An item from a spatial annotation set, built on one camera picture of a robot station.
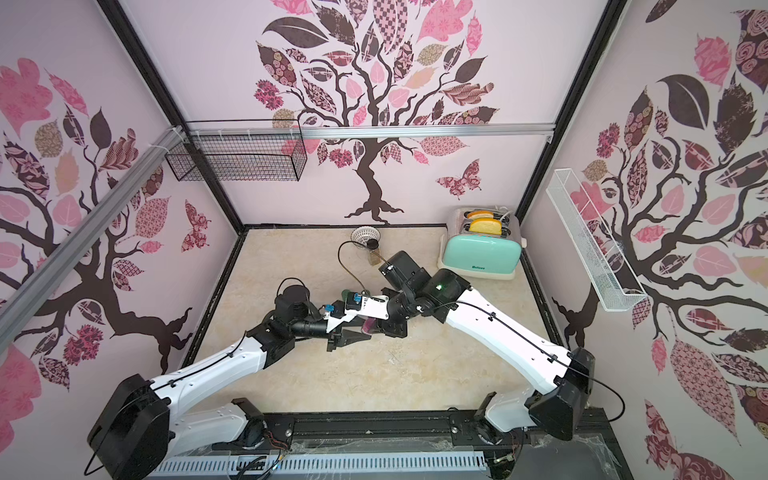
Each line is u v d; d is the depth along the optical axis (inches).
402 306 22.4
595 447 28.0
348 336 26.0
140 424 15.9
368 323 26.9
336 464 27.5
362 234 44.8
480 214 38.2
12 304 19.5
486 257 37.6
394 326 23.6
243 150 53.8
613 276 25.8
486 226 37.1
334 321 24.4
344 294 38.5
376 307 22.8
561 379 15.4
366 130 36.3
